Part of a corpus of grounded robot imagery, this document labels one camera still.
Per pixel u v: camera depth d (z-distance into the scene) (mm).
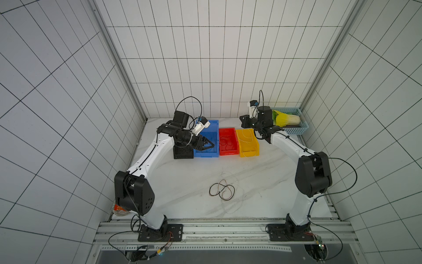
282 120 1093
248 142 945
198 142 685
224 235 742
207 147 727
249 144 945
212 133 976
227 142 1055
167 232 710
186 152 1012
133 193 432
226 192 854
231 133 1063
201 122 701
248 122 812
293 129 1063
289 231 657
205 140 700
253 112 776
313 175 491
